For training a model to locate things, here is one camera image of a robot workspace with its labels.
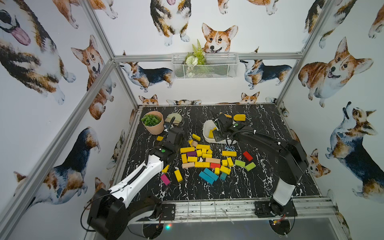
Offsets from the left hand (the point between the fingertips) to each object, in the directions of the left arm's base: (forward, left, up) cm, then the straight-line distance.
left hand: (184, 134), depth 83 cm
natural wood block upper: (-8, -17, -17) cm, 25 cm away
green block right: (-13, -38, -16) cm, 44 cm away
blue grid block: (-1, -28, -16) cm, 32 cm away
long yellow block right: (-4, -27, -17) cm, 32 cm away
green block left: (-10, -33, -17) cm, 38 cm away
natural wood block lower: (-11, -2, -16) cm, 20 cm away
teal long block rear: (-18, -17, -16) cm, 29 cm away
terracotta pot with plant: (+14, +21, -6) cm, 26 cm away
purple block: (-4, -4, -16) cm, 17 cm away
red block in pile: (-12, -16, -16) cm, 25 cm away
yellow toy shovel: (+26, -40, -18) cm, 50 cm away
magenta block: (-19, +11, -17) cm, 28 cm away
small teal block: (-18, -22, -17) cm, 33 cm away
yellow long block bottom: (-11, -10, -16) cm, 22 cm away
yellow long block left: (0, 0, -17) cm, 17 cm away
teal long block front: (-18, -11, -16) cm, 26 cm away
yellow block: (-17, +4, -16) cm, 24 cm away
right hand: (+3, -18, -4) cm, 19 cm away
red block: (-6, -38, -17) cm, 42 cm away
